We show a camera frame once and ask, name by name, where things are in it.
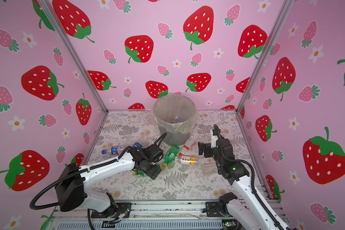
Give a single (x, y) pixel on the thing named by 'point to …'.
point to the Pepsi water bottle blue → (115, 150)
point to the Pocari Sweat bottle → (137, 144)
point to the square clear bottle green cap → (209, 168)
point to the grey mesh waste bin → (174, 137)
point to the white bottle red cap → (191, 138)
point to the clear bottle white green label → (150, 141)
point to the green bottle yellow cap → (138, 172)
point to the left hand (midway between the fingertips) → (153, 169)
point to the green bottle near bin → (171, 155)
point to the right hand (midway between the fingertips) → (206, 141)
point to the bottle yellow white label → (185, 160)
